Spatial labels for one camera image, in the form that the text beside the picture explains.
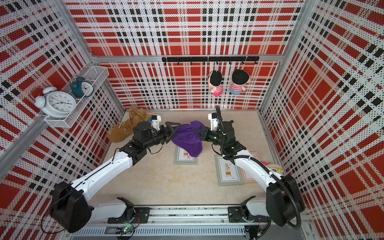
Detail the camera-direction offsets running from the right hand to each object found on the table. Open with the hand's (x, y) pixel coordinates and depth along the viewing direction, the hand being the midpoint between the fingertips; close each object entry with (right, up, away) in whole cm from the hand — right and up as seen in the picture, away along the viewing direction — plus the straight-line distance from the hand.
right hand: (196, 129), depth 76 cm
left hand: (-8, +1, 0) cm, 8 cm away
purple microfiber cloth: (-6, -4, +3) cm, 7 cm away
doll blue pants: (+27, +31, +17) cm, 45 cm away
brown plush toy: (-51, -2, +22) cm, 56 cm away
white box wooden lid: (-20, +4, -4) cm, 21 cm away
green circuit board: (-32, -48, -6) cm, 58 cm away
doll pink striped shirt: (+12, +31, +21) cm, 40 cm away
